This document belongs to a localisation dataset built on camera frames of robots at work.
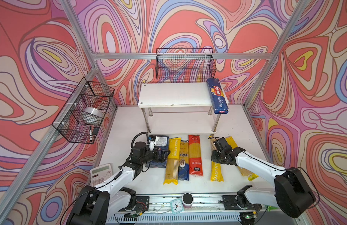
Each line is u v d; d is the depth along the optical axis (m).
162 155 0.74
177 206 0.71
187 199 0.71
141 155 0.68
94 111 0.74
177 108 1.17
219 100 0.70
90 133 0.72
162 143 0.89
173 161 0.84
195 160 0.86
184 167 0.84
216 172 0.80
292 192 0.41
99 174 0.81
